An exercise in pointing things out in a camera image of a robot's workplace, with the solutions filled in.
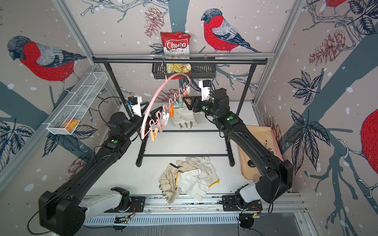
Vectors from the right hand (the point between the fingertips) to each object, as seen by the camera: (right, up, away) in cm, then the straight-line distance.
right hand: (186, 97), depth 70 cm
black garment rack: (-29, -34, +20) cm, 49 cm away
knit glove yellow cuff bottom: (+12, -43, +12) cm, 46 cm away
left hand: (-14, -2, 0) cm, 14 cm away
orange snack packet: (-53, -13, -3) cm, 55 cm away
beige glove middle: (-11, -45, +9) cm, 47 cm away
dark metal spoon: (+39, -39, +18) cm, 58 cm away
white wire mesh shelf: (-60, -11, +2) cm, 61 cm away
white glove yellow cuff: (+1, -44, +8) cm, 45 cm away
